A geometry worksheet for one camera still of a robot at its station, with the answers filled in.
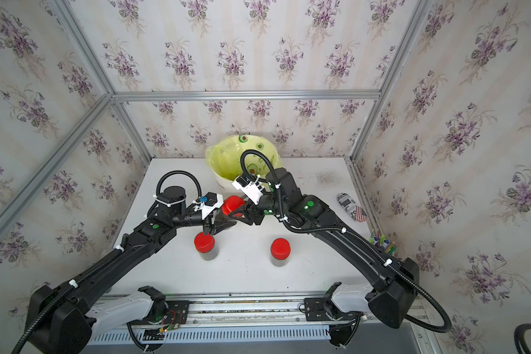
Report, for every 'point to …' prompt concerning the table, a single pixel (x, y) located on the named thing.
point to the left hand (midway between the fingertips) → (233, 212)
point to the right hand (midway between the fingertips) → (240, 206)
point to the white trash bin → (226, 186)
